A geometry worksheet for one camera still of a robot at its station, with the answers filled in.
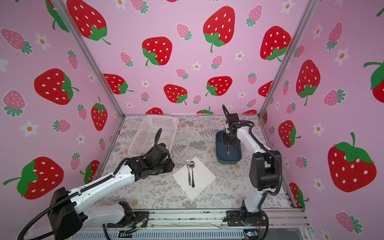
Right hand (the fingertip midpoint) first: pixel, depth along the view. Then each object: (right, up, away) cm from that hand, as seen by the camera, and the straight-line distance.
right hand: (226, 140), depth 92 cm
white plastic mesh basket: (-56, +2, +12) cm, 58 cm away
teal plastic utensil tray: (+6, -10, +4) cm, 12 cm away
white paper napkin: (-15, -22, -2) cm, 27 cm away
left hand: (-30, -12, -13) cm, 35 cm away
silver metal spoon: (-21, -15, +1) cm, 26 cm away
